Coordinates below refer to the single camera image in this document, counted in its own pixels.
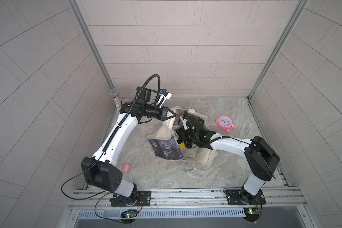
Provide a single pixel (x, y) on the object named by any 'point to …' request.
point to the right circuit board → (251, 214)
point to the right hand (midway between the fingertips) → (179, 129)
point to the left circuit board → (128, 213)
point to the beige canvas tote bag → (166, 144)
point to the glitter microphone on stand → (114, 93)
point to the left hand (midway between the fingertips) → (176, 113)
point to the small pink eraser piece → (127, 167)
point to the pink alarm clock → (225, 123)
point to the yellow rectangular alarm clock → (182, 145)
